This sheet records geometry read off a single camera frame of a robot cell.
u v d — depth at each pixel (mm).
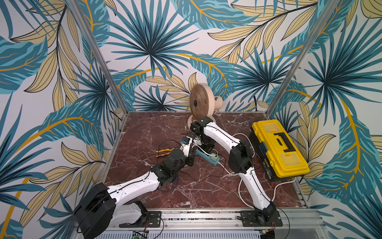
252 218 736
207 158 927
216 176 880
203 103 882
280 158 765
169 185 840
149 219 729
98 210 400
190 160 701
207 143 806
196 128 729
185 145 667
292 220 751
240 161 603
